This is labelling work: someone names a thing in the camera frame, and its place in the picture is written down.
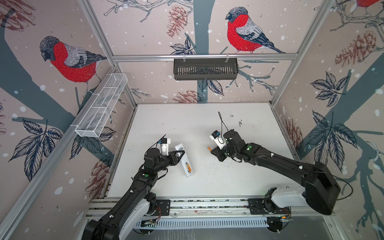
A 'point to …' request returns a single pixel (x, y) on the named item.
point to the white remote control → (184, 161)
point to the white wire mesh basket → (101, 106)
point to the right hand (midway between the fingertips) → (211, 152)
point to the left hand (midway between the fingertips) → (183, 153)
